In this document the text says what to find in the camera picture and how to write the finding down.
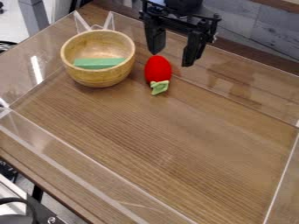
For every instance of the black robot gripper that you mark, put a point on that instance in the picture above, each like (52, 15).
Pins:
(183, 16)

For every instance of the green foam stick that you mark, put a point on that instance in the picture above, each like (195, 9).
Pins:
(97, 63)

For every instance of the light wooden bowl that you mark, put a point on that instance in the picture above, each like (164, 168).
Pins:
(99, 57)

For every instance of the red plush strawberry toy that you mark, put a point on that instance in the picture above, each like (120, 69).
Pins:
(157, 74)

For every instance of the black table leg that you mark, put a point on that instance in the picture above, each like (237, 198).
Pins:
(37, 193)

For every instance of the clear acrylic tray enclosure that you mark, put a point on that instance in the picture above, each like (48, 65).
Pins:
(203, 155)

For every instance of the grey post top left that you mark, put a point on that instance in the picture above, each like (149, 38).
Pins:
(33, 15)

